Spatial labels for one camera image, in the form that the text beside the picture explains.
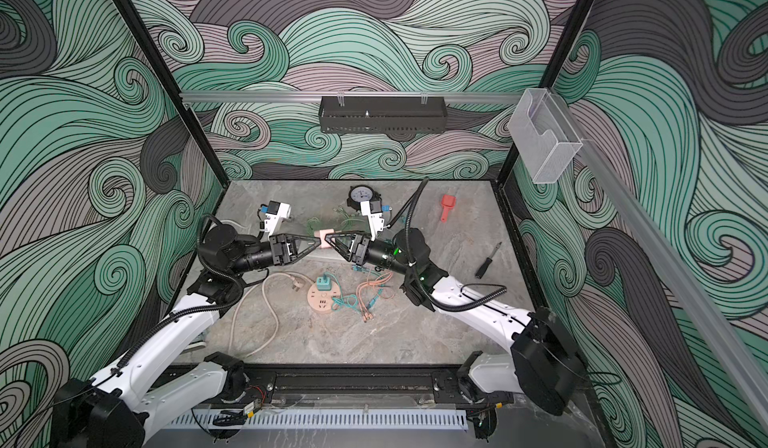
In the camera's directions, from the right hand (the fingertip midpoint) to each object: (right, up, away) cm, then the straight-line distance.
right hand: (329, 242), depth 64 cm
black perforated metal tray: (+13, +39, +35) cm, 54 cm away
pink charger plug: (-2, +2, 0) cm, 2 cm away
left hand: (-2, -1, 0) cm, 2 cm away
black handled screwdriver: (+46, -12, +31) cm, 56 cm away
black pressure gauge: (+5, +13, +50) cm, 51 cm away
